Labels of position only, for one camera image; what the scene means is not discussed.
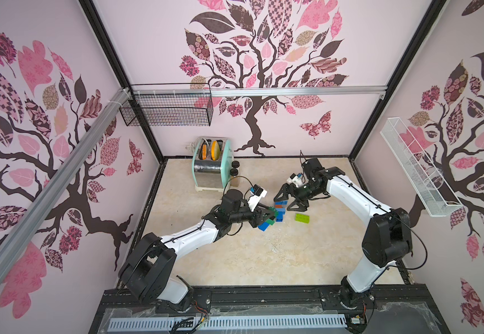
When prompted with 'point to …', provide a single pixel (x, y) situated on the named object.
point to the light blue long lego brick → (281, 209)
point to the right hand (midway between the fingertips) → (281, 206)
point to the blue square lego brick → (279, 218)
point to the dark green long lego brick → (270, 221)
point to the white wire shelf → (416, 171)
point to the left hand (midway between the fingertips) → (269, 214)
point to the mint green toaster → (211, 159)
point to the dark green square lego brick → (275, 212)
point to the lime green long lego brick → (302, 218)
